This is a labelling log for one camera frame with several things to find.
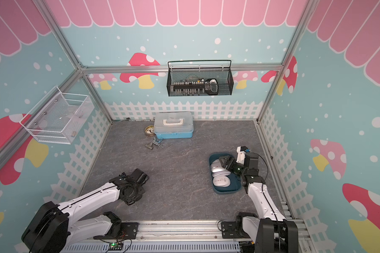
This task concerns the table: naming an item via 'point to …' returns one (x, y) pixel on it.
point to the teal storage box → (236, 180)
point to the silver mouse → (216, 167)
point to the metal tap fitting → (150, 145)
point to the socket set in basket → (194, 87)
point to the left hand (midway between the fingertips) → (138, 195)
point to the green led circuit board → (115, 246)
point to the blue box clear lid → (173, 125)
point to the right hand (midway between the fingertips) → (224, 159)
